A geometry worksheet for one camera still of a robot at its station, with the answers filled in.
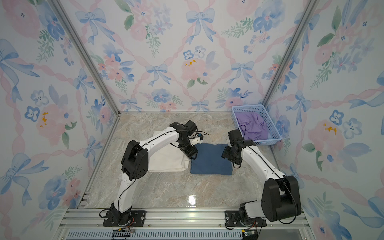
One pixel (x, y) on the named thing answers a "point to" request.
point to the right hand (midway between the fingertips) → (229, 156)
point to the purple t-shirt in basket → (252, 125)
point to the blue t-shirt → (209, 160)
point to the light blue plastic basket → (274, 136)
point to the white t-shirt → (171, 158)
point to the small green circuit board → (247, 234)
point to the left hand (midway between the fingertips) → (193, 154)
